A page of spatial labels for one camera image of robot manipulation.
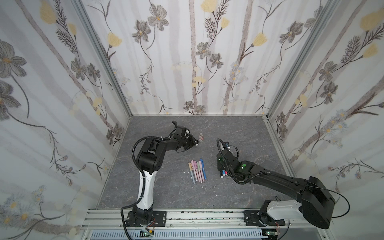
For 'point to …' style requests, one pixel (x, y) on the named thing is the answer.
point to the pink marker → (226, 174)
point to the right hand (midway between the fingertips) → (221, 157)
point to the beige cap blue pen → (191, 171)
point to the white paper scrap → (184, 172)
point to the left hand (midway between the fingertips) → (200, 140)
